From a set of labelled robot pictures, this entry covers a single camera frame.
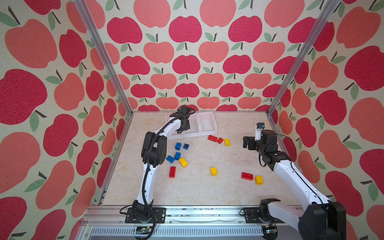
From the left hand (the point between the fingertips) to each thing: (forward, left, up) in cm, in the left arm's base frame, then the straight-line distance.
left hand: (186, 129), depth 104 cm
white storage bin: (-6, +7, 0) cm, 9 cm away
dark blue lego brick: (-12, 0, -3) cm, 13 cm away
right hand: (-18, -39, +12) cm, 45 cm away
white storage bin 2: (+8, -15, -3) cm, 17 cm away
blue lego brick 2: (-21, +10, -4) cm, 24 cm away
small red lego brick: (-6, -24, -5) cm, 25 cm away
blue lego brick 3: (-19, +6, -4) cm, 20 cm away
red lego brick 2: (-34, -35, -2) cm, 49 cm away
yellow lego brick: (-29, -17, -4) cm, 34 cm away
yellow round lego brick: (-24, +2, -3) cm, 25 cm away
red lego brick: (-30, +8, -5) cm, 31 cm away
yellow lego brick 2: (-35, -42, -3) cm, 55 cm away
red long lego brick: (-5, -18, -4) cm, 20 cm away
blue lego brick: (-11, +6, -5) cm, 13 cm away
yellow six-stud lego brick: (-8, -29, -4) cm, 30 cm away
